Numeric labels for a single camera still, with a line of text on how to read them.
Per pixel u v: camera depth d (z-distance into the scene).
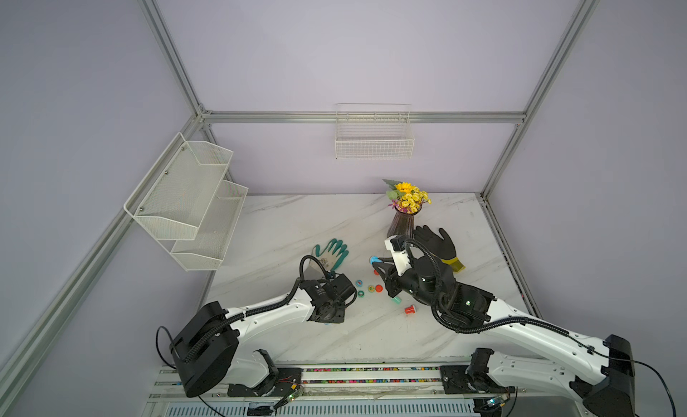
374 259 0.70
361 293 0.90
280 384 0.73
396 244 0.60
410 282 0.61
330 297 0.61
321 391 0.73
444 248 1.01
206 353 0.41
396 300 0.88
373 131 0.95
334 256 0.98
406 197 0.85
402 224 0.93
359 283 0.93
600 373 0.40
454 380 0.73
